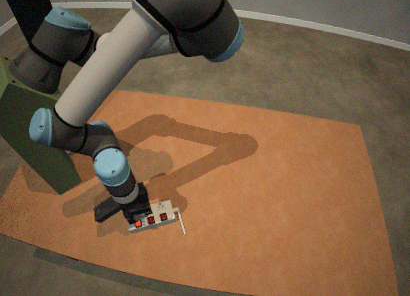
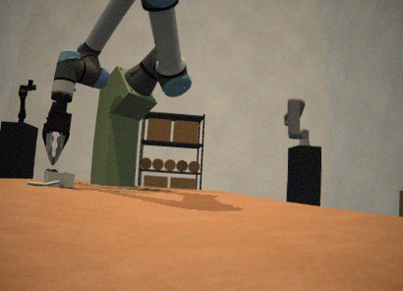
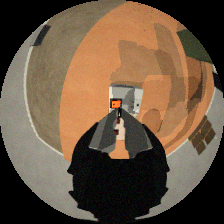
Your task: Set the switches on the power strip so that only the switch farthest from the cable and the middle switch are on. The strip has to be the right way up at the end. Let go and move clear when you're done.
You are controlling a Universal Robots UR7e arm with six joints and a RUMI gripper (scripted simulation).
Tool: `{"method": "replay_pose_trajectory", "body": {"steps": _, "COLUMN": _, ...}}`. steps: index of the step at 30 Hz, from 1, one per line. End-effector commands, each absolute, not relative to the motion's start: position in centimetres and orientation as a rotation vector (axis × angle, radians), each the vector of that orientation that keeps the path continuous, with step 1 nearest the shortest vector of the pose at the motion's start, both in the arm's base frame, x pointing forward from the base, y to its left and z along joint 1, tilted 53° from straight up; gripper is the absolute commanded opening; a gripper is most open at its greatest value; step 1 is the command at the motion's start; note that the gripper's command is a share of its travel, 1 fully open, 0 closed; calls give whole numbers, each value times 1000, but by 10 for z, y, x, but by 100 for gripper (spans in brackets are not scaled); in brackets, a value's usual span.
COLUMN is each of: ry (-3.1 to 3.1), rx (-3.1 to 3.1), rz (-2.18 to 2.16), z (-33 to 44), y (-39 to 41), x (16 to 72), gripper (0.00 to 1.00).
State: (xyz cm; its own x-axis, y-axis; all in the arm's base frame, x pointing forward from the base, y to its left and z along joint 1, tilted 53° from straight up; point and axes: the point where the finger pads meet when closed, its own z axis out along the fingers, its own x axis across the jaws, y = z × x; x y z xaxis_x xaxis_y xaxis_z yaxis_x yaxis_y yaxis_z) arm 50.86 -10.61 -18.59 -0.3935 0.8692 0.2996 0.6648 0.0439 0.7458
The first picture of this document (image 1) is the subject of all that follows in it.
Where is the white power strip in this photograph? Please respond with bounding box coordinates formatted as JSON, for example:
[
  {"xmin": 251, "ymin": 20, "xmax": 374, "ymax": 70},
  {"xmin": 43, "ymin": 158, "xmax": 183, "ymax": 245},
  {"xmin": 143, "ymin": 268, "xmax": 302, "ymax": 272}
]
[{"xmin": 127, "ymin": 200, "xmax": 186, "ymax": 235}]

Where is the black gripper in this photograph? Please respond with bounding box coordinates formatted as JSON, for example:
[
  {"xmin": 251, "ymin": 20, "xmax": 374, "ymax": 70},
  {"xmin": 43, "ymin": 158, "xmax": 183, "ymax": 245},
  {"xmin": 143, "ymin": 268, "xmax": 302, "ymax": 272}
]
[{"xmin": 118, "ymin": 182, "xmax": 153, "ymax": 225}]

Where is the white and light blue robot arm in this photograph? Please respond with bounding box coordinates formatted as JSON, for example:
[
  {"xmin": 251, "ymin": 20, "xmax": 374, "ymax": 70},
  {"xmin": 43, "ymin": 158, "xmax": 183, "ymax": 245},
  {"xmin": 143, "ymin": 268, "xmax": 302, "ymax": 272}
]
[{"xmin": 9, "ymin": 0, "xmax": 244, "ymax": 223}]

